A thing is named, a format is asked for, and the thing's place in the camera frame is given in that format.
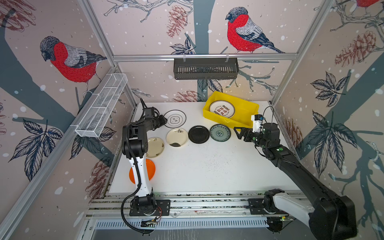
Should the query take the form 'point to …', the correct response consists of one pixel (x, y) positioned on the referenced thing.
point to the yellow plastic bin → (244, 109)
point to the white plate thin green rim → (175, 118)
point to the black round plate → (198, 134)
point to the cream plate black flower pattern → (177, 137)
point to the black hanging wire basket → (188, 68)
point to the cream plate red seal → (156, 147)
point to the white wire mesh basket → (92, 123)
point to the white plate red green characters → (222, 107)
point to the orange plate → (151, 170)
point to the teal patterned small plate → (220, 132)
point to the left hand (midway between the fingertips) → (165, 119)
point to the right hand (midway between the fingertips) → (239, 129)
